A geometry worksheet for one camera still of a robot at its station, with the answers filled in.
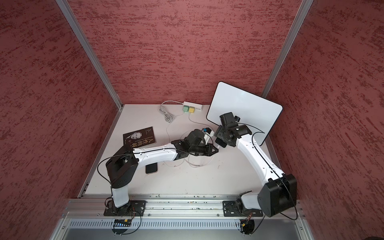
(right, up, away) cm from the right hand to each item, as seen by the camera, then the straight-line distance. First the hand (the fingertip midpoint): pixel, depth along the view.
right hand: (222, 138), depth 82 cm
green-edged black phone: (-2, -1, -7) cm, 7 cm away
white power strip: (-13, +20, +35) cm, 43 cm away
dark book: (-54, -3, +18) cm, 57 cm away
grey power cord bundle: (-35, +12, +28) cm, 47 cm away
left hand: (-3, -8, -3) cm, 9 cm away
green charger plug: (-23, +20, +35) cm, 46 cm away
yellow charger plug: (-19, +19, +35) cm, 44 cm away
